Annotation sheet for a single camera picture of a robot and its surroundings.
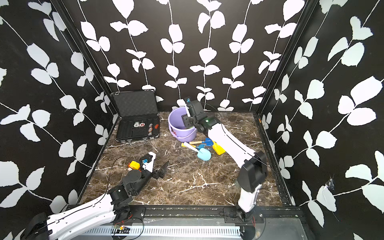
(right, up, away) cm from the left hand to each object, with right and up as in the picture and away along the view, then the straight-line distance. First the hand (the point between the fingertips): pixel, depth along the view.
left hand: (161, 155), depth 77 cm
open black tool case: (-26, +20, +37) cm, 49 cm away
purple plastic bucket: (+7, +15, +13) cm, 21 cm away
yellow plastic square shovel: (+34, -1, +21) cm, 40 cm away
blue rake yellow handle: (+20, +1, +23) cm, 30 cm away
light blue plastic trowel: (+23, -3, +19) cm, 30 cm away
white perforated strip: (-23, -35, -7) cm, 42 cm away
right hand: (+13, +23, +5) cm, 27 cm away
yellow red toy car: (-18, -7, +8) cm, 21 cm away
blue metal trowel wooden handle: (+27, +5, +24) cm, 36 cm away
